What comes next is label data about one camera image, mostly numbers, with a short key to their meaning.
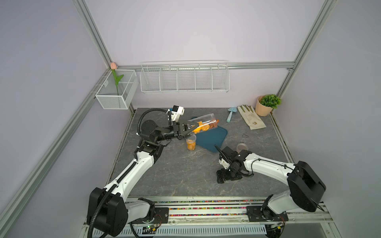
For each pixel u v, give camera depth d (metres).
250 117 1.16
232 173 0.71
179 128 0.57
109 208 0.39
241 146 0.87
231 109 1.20
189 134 0.59
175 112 0.62
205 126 0.62
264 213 0.66
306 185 0.43
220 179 0.75
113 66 0.89
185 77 0.98
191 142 0.93
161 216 0.74
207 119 0.61
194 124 0.59
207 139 1.02
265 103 1.08
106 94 0.88
